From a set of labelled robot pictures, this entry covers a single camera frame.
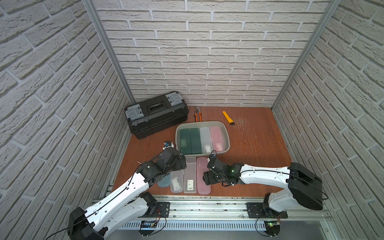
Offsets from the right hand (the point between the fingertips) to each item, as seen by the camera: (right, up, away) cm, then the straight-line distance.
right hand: (209, 177), depth 83 cm
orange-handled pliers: (-6, +41, +35) cm, 54 cm away
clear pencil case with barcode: (-11, +1, +1) cm, 11 cm away
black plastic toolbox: (-36, +36, +10) cm, 52 cm away
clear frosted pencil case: (-1, +17, +15) cm, 23 cm away
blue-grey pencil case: (-25, -2, -2) cm, 25 cm away
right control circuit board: (+30, -20, -12) cm, 38 cm away
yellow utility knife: (+18, +32, +27) cm, 46 cm away
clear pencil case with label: (-19, -1, +1) cm, 19 cm away
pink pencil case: (+7, +20, +18) cm, 27 cm away
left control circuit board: (-31, -20, -10) cm, 38 cm away
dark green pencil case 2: (-8, +17, +15) cm, 24 cm away
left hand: (-16, +12, -5) cm, 20 cm away
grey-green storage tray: (+11, +29, +20) cm, 37 cm away
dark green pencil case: (-15, +19, +15) cm, 28 cm away
